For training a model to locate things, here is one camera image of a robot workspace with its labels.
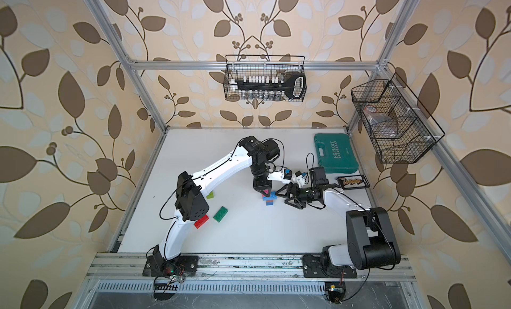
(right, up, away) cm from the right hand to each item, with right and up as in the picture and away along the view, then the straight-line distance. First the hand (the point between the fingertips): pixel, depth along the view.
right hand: (281, 198), depth 85 cm
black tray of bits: (+36, +5, +9) cm, 37 cm away
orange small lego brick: (-5, -3, +7) cm, 9 cm away
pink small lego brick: (-8, +3, -8) cm, 12 cm away
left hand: (-5, +4, -5) cm, 9 cm away
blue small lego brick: (-5, -4, +6) cm, 9 cm away
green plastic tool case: (+30, +19, +18) cm, 40 cm away
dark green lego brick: (-27, -8, +1) cm, 28 cm away
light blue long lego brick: (-4, +1, -5) cm, 6 cm away
